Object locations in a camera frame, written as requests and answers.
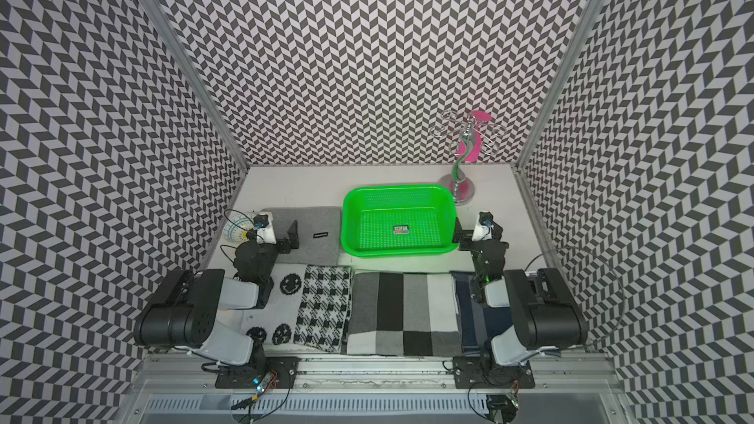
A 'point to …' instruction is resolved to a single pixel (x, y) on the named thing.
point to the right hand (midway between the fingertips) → (472, 222)
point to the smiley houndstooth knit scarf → (309, 307)
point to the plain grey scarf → (318, 232)
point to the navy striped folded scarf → (478, 324)
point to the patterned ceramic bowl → (236, 227)
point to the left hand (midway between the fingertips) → (282, 222)
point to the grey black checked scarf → (403, 314)
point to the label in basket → (401, 230)
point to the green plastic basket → (398, 221)
